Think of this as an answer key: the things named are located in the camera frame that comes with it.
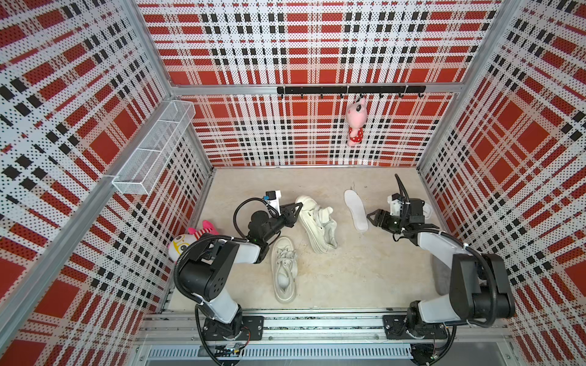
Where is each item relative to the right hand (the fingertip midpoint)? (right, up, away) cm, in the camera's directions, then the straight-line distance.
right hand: (375, 217), depth 91 cm
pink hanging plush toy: (-8, +41, -1) cm, 42 cm away
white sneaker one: (-24, -1, -9) cm, 26 cm away
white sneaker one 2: (-36, -14, -11) cm, 40 cm away
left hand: (-29, +6, -5) cm, 30 cm away
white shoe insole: (-5, +2, +14) cm, 15 cm away
